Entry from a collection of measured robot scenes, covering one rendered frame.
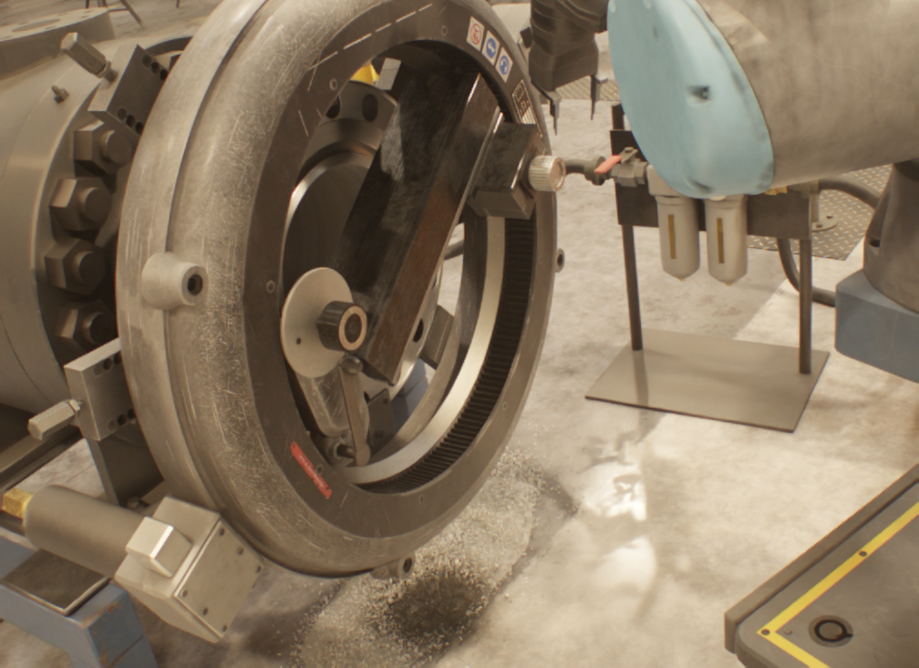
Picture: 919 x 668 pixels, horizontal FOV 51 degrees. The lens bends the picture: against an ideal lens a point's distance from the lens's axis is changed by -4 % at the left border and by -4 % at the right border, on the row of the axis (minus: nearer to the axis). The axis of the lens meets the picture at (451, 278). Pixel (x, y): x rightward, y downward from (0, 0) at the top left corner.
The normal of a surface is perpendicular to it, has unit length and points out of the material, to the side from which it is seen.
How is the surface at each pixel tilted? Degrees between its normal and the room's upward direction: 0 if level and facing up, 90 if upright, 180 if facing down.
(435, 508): 90
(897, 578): 0
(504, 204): 126
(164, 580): 23
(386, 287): 36
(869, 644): 0
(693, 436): 0
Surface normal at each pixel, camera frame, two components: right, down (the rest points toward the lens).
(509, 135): -0.42, -0.47
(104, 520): -0.22, -0.82
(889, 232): -0.97, -0.14
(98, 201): 0.85, 0.10
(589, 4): -0.06, -0.66
